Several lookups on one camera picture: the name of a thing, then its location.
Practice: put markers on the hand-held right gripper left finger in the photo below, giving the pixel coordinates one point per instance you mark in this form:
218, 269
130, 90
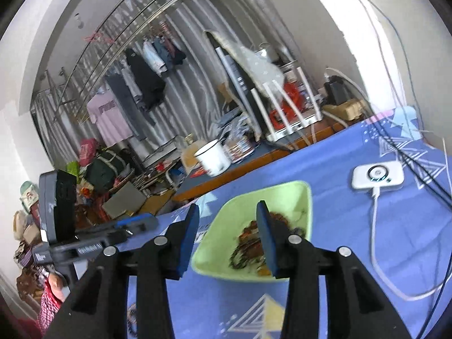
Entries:
187, 240

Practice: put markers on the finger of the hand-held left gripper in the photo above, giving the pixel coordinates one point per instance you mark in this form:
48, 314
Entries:
134, 223

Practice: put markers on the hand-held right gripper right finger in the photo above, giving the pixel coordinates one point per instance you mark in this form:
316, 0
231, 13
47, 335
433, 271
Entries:
268, 240

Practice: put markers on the light green plastic basin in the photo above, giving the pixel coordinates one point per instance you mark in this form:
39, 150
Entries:
226, 226

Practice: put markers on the person's left forearm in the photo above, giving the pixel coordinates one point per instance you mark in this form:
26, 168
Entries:
47, 310

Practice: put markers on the person's left hand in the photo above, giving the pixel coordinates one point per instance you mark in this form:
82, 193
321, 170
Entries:
55, 286

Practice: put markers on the flat grey box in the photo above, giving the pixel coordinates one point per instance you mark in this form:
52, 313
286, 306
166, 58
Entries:
123, 201

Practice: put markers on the bright green bag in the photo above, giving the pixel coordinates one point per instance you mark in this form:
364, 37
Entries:
72, 168

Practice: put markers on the dark green duffel bag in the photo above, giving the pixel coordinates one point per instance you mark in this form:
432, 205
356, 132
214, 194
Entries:
106, 171

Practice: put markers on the red bag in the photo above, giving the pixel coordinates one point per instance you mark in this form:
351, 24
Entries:
88, 152

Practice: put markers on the blue printed tablecloth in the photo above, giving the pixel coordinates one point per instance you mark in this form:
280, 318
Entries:
335, 226

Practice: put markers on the wooden desk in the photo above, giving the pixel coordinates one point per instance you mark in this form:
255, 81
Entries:
247, 174

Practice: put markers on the white enamel mug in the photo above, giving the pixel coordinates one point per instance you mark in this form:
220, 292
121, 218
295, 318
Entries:
213, 160

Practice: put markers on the beige plastic jug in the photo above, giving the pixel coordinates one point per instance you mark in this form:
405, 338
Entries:
189, 155

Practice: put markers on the clear plastic snack packet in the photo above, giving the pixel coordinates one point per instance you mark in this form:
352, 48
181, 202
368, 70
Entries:
240, 146

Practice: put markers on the pink printed t-shirt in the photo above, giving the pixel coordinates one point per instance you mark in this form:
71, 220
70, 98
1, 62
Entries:
109, 120

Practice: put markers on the white router with antennas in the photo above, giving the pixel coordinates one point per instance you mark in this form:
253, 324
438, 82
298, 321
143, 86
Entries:
293, 129

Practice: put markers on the grey hanging pants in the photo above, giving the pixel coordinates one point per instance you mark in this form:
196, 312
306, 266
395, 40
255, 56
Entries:
127, 106

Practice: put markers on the small white electronic device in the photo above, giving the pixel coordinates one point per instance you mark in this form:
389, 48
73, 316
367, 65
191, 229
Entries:
376, 178

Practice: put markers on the black hanging shirt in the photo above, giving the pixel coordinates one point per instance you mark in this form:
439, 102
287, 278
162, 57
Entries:
146, 77

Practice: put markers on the cardboard box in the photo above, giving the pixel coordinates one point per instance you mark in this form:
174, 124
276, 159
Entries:
224, 92

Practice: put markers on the beige power strip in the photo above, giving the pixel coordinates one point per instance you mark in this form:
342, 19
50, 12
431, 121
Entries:
348, 109

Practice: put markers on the grey curtain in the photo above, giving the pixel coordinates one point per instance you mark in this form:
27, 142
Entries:
190, 77

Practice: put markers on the black monitor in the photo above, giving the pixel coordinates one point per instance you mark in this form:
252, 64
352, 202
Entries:
240, 84

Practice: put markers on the black power adapter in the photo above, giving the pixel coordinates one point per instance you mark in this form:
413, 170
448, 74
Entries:
335, 91

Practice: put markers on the glass jar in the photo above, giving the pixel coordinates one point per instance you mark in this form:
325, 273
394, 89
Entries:
291, 77

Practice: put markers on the light blue hanging shirt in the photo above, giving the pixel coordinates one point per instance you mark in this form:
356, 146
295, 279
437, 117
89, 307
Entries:
155, 58

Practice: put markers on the pink clothes hanger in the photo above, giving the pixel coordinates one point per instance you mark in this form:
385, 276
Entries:
97, 38

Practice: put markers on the dark hanging clothes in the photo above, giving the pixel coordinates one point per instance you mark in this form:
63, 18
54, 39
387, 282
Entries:
174, 53

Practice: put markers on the white lace cover cloth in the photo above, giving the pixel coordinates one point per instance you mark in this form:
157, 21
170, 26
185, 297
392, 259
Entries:
254, 63

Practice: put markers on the metal clothes rack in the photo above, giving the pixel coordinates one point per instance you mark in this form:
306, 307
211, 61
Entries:
123, 24

